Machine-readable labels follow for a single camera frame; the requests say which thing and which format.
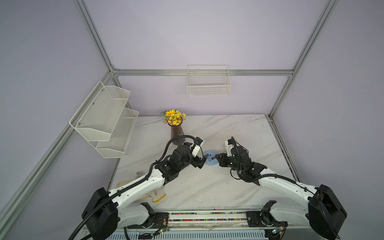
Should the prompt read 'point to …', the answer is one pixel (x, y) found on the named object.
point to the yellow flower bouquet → (173, 117)
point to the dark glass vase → (178, 131)
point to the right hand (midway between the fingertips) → (217, 157)
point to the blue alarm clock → (209, 161)
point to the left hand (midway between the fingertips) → (199, 150)
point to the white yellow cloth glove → (155, 196)
